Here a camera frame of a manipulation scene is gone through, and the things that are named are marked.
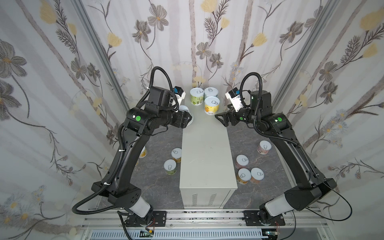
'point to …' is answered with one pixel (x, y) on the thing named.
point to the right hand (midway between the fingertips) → (224, 106)
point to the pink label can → (242, 160)
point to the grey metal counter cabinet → (207, 179)
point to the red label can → (257, 174)
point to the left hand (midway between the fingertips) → (183, 110)
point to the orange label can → (244, 175)
